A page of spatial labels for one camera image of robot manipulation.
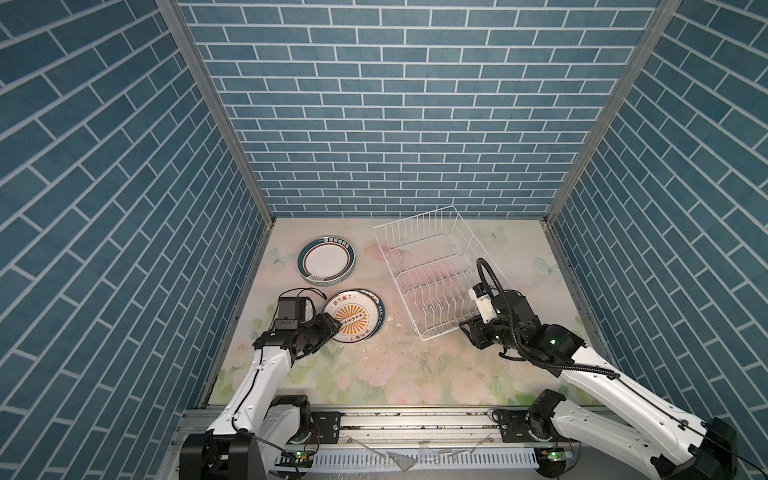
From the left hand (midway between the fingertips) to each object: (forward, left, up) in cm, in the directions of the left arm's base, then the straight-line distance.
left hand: (337, 326), depth 85 cm
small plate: (+5, -6, -4) cm, 9 cm away
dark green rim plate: (+25, +7, -3) cm, 26 cm away
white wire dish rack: (+27, -31, -3) cm, 41 cm away
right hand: (-3, -34, +9) cm, 35 cm away
